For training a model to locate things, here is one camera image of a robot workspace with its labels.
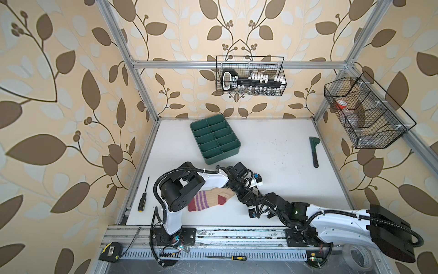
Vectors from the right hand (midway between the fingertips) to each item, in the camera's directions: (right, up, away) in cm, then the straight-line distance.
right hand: (261, 196), depth 84 cm
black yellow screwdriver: (-59, -2, -2) cm, 59 cm away
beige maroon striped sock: (-24, -1, +2) cm, 24 cm away
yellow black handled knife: (-13, -20, -15) cm, 28 cm away
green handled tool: (+37, +27, +22) cm, 51 cm away
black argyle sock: (-3, +2, +3) cm, 5 cm away
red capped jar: (+37, +45, -3) cm, 59 cm away
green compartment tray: (-24, +29, +18) cm, 41 cm away
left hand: (-4, -2, -2) cm, 4 cm away
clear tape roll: (+39, -18, -17) cm, 46 cm away
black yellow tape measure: (-65, -17, -15) cm, 69 cm away
